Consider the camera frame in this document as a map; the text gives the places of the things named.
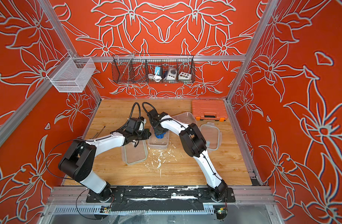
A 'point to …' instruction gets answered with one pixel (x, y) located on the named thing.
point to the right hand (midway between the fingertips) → (159, 130)
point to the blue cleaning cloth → (160, 136)
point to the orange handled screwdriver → (94, 137)
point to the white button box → (183, 75)
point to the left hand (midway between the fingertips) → (152, 133)
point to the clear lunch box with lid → (186, 118)
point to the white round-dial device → (172, 73)
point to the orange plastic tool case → (209, 109)
